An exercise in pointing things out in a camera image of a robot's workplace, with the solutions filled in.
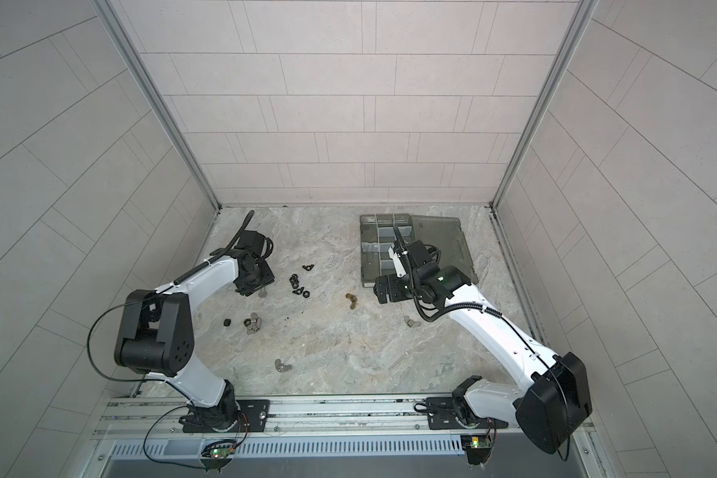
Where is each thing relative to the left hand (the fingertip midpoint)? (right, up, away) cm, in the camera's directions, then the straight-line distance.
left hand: (273, 276), depth 93 cm
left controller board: (-2, -34, -29) cm, 45 cm away
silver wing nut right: (+43, -13, -7) cm, 45 cm away
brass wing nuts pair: (+25, -7, -2) cm, 26 cm away
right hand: (+35, -1, -15) cm, 38 cm away
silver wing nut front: (+8, -22, -16) cm, 28 cm away
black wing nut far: (+10, +2, +6) cm, 11 cm away
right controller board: (+56, -36, -25) cm, 71 cm away
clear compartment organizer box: (+33, +12, +11) cm, 37 cm away
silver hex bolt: (-3, -12, -7) cm, 14 cm away
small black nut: (-11, -12, -8) cm, 18 cm away
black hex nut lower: (+10, -6, 0) cm, 12 cm away
